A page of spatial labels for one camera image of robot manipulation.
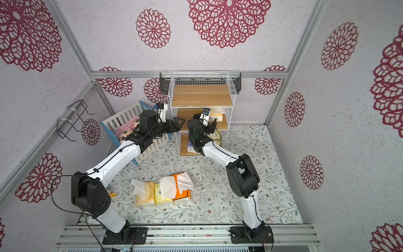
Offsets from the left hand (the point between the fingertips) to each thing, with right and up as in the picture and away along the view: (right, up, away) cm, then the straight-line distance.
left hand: (179, 121), depth 80 cm
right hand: (+18, +4, +9) cm, 20 cm away
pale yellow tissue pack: (+20, +5, +5) cm, 22 cm away
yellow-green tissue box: (-7, -36, +1) cm, 37 cm away
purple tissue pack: (+4, -15, +21) cm, 26 cm away
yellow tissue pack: (-19, -37, +1) cm, 41 cm away
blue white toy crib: (-46, +1, +18) cm, 49 cm away
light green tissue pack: (+19, -8, -1) cm, 20 cm away
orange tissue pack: (+2, -33, 0) cm, 33 cm away
